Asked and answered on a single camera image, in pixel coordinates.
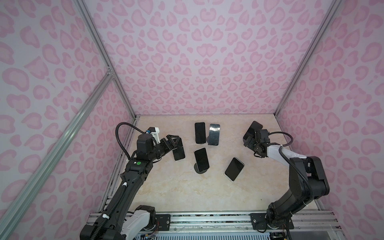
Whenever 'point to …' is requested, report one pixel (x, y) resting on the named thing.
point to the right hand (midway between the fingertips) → (252, 143)
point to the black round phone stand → (196, 168)
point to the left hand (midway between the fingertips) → (176, 138)
